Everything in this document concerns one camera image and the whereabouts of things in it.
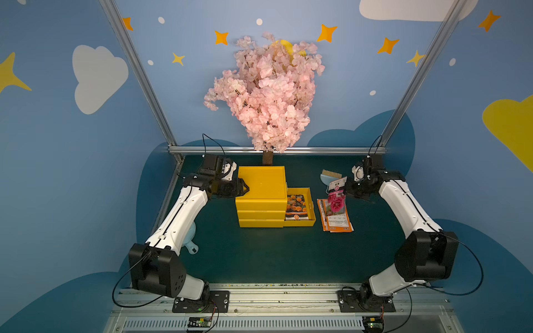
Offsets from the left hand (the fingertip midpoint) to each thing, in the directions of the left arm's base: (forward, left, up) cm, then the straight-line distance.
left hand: (243, 187), depth 82 cm
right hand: (+4, -44, -4) cm, 44 cm away
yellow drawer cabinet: (-7, -9, -2) cm, 11 cm away
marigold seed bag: (+3, -24, -20) cm, 31 cm away
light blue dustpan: (-15, +24, -21) cm, 35 cm away
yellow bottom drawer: (+3, -30, -19) cm, 36 cm away
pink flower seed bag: (+3, -40, -9) cm, 42 cm away
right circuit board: (-42, -49, -23) cm, 69 cm away
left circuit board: (-43, +13, -22) cm, 50 cm away
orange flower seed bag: (+5, -37, -20) cm, 42 cm away
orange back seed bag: (-5, -42, -20) cm, 46 cm away
